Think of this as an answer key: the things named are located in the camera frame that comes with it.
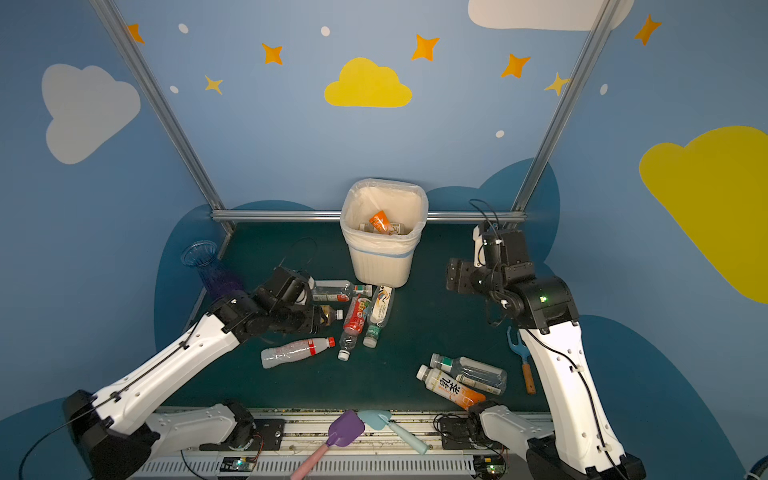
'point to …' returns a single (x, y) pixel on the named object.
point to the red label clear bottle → (353, 325)
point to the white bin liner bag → (401, 202)
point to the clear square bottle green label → (338, 290)
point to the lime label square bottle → (397, 228)
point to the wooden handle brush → (521, 348)
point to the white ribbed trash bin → (377, 270)
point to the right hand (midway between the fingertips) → (467, 268)
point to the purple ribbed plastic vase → (217, 278)
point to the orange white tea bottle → (380, 222)
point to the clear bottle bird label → (379, 315)
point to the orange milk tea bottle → (448, 387)
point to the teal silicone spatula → (378, 419)
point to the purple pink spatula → (344, 430)
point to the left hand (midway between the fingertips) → (324, 321)
